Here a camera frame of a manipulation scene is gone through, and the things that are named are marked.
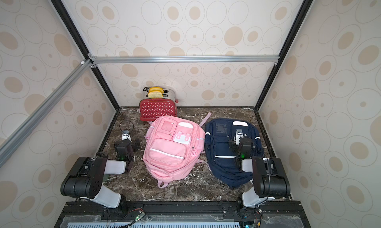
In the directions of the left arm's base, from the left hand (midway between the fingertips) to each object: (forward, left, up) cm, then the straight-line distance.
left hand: (130, 136), depth 92 cm
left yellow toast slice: (+33, -13, +12) cm, 37 cm away
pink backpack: (-3, -27, -5) cm, 28 cm away
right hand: (+1, -69, -2) cm, 69 cm away
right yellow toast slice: (+27, -13, +11) cm, 32 cm away
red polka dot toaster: (+20, -11, +6) cm, 23 cm away
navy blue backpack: (-13, -57, -5) cm, 59 cm away
